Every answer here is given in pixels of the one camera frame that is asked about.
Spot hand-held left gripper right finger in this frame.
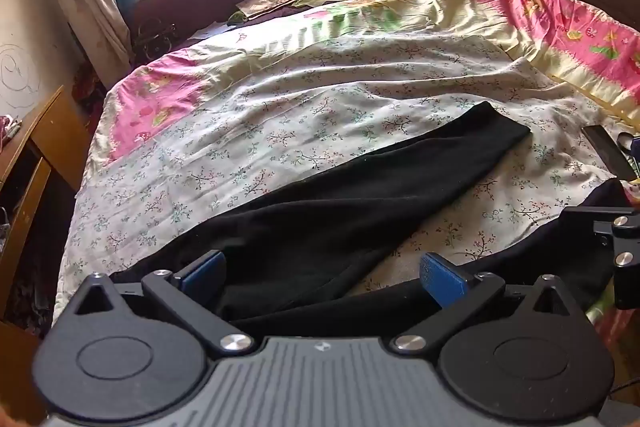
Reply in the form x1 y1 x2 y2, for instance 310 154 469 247
390 251 576 354

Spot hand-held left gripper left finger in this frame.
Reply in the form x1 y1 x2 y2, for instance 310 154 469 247
70 250 254 355

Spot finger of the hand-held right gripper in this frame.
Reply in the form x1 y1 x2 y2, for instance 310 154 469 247
564 205 640 270

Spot black pants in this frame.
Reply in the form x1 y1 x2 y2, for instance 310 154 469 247
109 101 636 338

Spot colourful printed cloth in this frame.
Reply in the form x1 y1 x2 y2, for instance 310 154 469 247
585 294 640 388

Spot black flat device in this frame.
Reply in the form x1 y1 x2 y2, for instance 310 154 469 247
582 124 636 182

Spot white floral bed sheet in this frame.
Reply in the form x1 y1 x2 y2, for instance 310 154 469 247
52 29 626 328

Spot wooden desk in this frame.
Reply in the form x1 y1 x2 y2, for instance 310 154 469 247
0 86 93 323

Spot pink cream cartoon quilt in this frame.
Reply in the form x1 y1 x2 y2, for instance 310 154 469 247
97 0 640 168

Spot open paper booklet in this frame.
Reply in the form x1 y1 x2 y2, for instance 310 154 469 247
235 0 301 20

